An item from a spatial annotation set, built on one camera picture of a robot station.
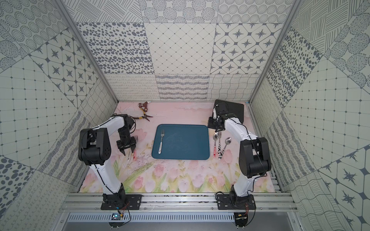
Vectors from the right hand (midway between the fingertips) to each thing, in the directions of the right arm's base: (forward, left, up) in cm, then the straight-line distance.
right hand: (211, 126), depth 93 cm
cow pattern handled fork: (-11, -5, -10) cm, 16 cm away
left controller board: (-49, +51, -11) cm, 72 cm away
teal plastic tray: (-7, +17, -9) cm, 21 cm away
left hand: (-16, +52, -6) cm, 55 cm away
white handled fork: (-1, +34, -9) cm, 35 cm away
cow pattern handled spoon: (-6, -11, -9) cm, 16 cm away
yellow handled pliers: (+15, +50, -9) cm, 53 cm away
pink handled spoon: (-3, -3, -9) cm, 10 cm away
